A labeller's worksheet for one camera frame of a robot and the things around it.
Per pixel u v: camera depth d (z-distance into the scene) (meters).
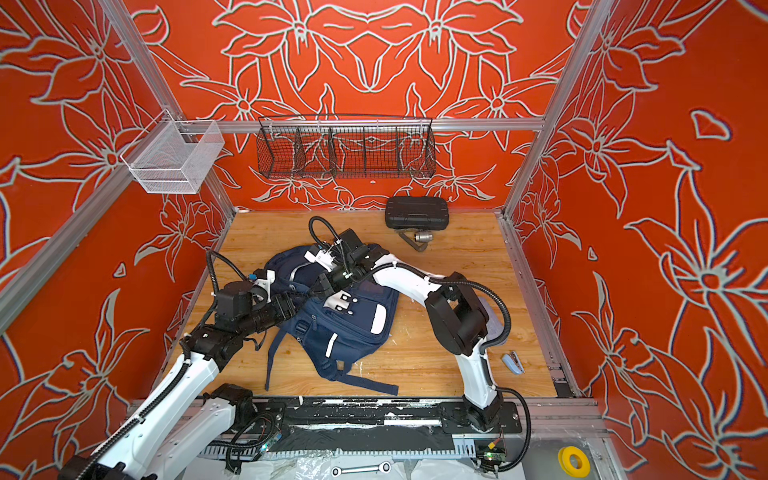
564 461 0.67
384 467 0.67
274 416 0.72
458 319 0.50
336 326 0.79
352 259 0.70
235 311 0.59
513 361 0.80
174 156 0.92
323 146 1.00
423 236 1.07
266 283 0.72
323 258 0.78
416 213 1.09
